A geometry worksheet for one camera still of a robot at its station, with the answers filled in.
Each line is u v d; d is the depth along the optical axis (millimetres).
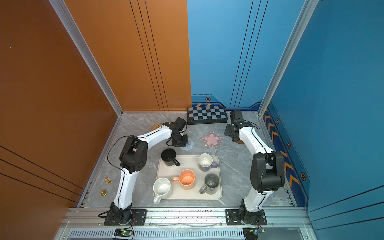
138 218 739
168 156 870
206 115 1129
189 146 991
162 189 809
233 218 725
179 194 804
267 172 467
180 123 840
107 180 849
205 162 913
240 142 1023
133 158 573
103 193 796
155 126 1116
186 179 847
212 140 1033
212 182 835
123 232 709
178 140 866
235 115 724
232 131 679
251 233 708
